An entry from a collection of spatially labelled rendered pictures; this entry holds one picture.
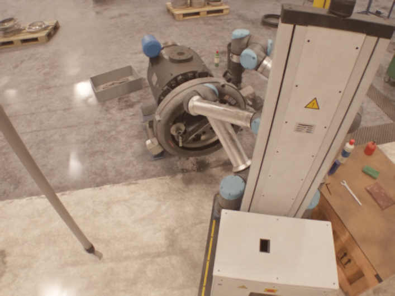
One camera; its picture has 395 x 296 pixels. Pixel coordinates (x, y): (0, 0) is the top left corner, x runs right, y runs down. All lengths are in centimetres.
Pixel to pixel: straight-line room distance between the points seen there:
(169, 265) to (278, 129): 142
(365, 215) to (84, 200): 227
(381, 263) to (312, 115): 121
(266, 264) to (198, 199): 126
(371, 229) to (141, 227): 172
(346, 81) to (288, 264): 81
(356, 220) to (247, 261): 100
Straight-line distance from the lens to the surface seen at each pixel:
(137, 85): 365
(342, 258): 219
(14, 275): 254
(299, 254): 135
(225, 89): 200
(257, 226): 136
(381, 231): 211
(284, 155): 120
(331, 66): 96
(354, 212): 208
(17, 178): 311
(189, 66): 232
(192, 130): 210
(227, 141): 170
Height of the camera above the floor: 202
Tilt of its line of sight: 46 degrees down
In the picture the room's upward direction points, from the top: straight up
